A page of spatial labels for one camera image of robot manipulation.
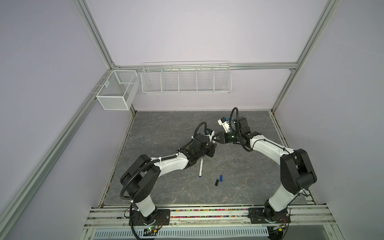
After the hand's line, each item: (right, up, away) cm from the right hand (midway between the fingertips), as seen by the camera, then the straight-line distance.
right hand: (212, 139), depth 87 cm
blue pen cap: (+5, -23, 0) cm, 23 cm away
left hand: (+2, -4, -1) cm, 4 cm away
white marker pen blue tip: (-7, -18, +3) cm, 20 cm away
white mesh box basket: (-62, +32, +14) cm, 72 cm away
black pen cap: (+2, -24, -2) cm, 25 cm away
